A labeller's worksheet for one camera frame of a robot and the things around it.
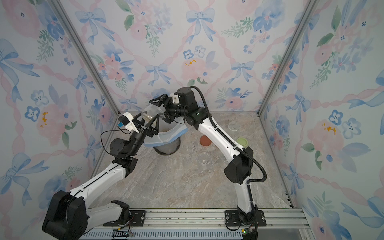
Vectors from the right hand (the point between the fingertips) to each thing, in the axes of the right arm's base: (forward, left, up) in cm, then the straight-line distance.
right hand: (152, 106), depth 69 cm
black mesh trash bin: (-2, -3, -33) cm, 33 cm away
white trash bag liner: (-4, -5, -13) cm, 15 cm away
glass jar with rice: (-5, -25, -40) cm, 47 cm away
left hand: (-4, -1, 0) cm, 4 cm away
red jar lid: (+7, -26, -38) cm, 47 cm away
